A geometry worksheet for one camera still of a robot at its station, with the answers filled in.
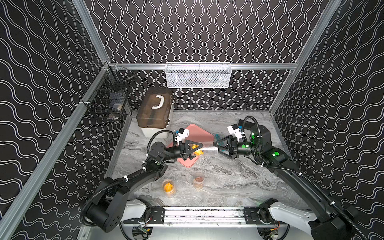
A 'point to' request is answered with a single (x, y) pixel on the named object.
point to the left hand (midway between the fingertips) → (201, 148)
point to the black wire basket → (111, 95)
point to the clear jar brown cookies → (198, 180)
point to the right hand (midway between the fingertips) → (215, 146)
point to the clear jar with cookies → (198, 152)
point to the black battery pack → (246, 124)
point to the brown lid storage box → (155, 110)
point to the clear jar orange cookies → (169, 186)
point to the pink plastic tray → (187, 163)
